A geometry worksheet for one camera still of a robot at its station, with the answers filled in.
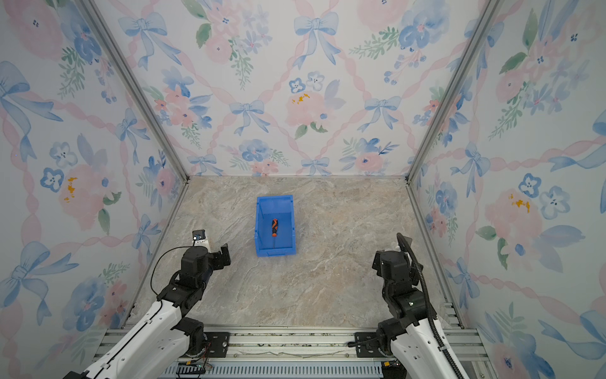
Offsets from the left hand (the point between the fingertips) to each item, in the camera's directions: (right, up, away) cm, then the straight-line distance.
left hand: (214, 244), depth 83 cm
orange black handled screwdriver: (+19, +4, +17) cm, 26 cm away
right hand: (+62, -3, -6) cm, 62 cm away
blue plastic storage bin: (+15, +12, +28) cm, 34 cm away
